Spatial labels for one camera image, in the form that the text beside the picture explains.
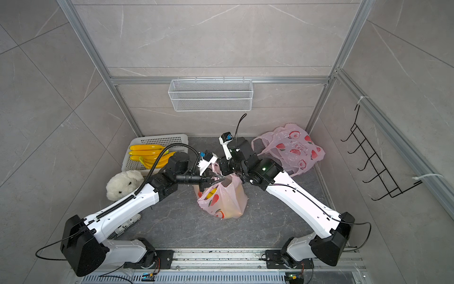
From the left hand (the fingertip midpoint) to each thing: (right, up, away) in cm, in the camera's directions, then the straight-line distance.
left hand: (224, 177), depth 69 cm
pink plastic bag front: (0, -10, +4) cm, 11 cm away
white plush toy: (-45, -4, +7) cm, 46 cm away
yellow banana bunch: (-5, -7, +2) cm, 9 cm away
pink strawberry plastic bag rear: (+39, +13, +36) cm, 54 cm away
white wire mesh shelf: (-9, +43, +32) cm, 54 cm away
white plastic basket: (-41, +17, +39) cm, 58 cm away
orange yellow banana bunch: (-47, +9, +34) cm, 59 cm away
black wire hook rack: (+58, -1, -9) cm, 58 cm away
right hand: (-1, +7, +1) cm, 7 cm away
